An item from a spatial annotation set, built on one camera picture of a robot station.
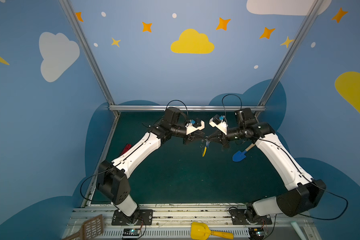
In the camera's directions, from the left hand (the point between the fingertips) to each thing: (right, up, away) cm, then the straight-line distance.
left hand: (204, 133), depth 71 cm
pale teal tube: (+45, -47, -1) cm, 65 cm away
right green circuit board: (+25, -49, 0) cm, 55 cm away
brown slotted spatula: (-55, -47, 0) cm, 72 cm away
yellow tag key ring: (+1, -9, +2) cm, 10 cm away
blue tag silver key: (+2, -5, +3) cm, 6 cm away
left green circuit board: (-35, -48, 0) cm, 59 cm away
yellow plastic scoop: (-2, -47, -1) cm, 47 cm away
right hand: (+3, -2, +2) cm, 4 cm away
